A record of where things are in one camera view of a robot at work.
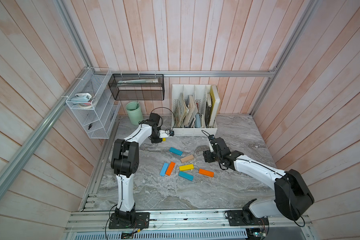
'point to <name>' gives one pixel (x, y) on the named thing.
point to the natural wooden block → (187, 158)
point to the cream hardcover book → (214, 94)
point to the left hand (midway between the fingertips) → (158, 137)
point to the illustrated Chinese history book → (181, 112)
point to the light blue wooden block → (164, 169)
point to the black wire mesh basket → (137, 86)
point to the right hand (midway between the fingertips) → (208, 151)
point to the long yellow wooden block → (186, 167)
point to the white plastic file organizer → (194, 108)
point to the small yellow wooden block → (164, 138)
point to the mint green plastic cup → (135, 112)
